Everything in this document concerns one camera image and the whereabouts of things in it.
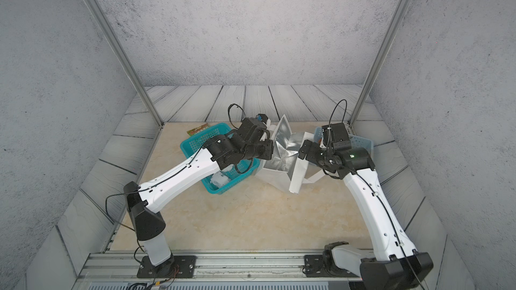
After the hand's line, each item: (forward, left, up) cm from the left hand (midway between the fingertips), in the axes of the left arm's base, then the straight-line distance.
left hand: (278, 148), depth 73 cm
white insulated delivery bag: (+8, -5, -25) cm, 27 cm away
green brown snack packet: (+35, +42, -26) cm, 61 cm away
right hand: (-1, -11, -2) cm, 11 cm away
